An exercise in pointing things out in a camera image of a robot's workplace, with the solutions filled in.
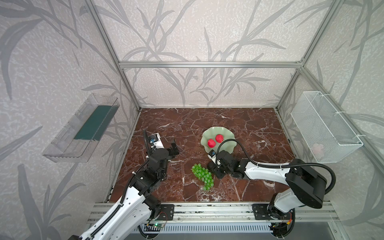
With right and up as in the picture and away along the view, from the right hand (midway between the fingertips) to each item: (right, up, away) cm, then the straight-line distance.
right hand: (214, 162), depth 88 cm
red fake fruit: (-1, +10, +7) cm, 12 cm away
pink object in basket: (+50, +11, -15) cm, 54 cm away
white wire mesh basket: (+45, +18, -27) cm, 55 cm away
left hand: (-24, +16, -13) cm, 32 cm away
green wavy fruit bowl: (-1, +17, +14) cm, 21 cm away
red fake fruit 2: (+4, +13, +9) cm, 17 cm away
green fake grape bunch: (-6, -5, -6) cm, 10 cm away
